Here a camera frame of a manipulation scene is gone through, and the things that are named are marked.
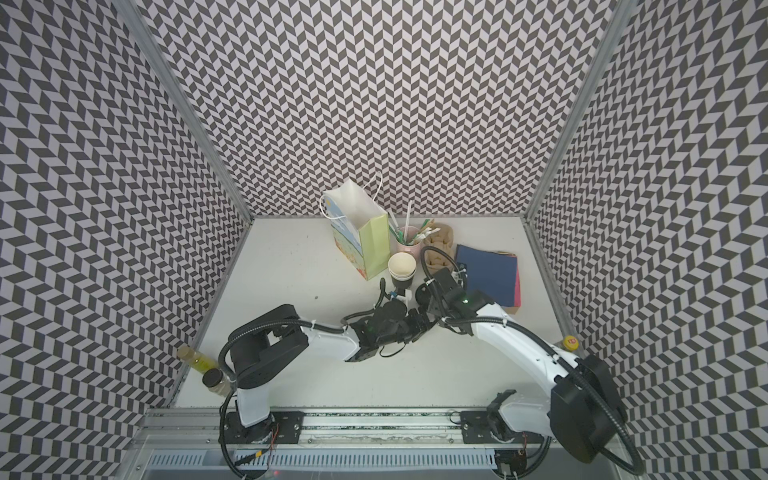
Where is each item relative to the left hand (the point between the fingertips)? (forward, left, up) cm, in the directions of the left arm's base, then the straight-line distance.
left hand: (442, 323), depth 82 cm
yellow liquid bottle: (-10, +63, +3) cm, 64 cm away
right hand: (+3, -1, 0) cm, 3 cm away
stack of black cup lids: (+12, +4, -8) cm, 15 cm away
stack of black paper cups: (+19, +11, 0) cm, 22 cm away
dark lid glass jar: (-15, +56, +3) cm, 58 cm away
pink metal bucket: (+28, +9, +3) cm, 29 cm away
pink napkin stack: (+14, -25, -4) cm, 29 cm away
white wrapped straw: (+35, +9, +6) cm, 36 cm away
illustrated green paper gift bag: (+20, +22, +18) cm, 35 cm away
